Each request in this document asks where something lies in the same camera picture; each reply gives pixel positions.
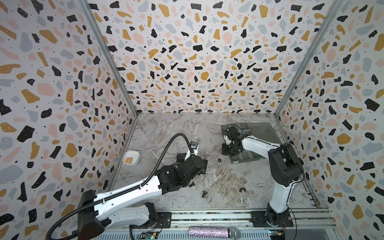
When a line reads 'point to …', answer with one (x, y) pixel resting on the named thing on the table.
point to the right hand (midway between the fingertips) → (220, 149)
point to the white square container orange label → (131, 157)
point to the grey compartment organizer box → (262, 131)
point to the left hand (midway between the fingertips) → (198, 156)
